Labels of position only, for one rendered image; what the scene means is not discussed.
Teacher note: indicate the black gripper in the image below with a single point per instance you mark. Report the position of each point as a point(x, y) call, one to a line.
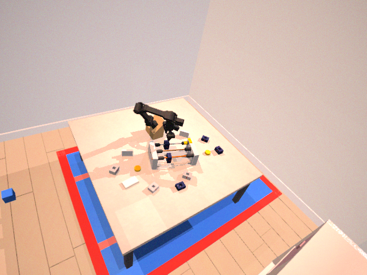
point(167, 128)

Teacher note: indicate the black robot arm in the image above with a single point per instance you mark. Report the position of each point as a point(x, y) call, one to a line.
point(169, 116)

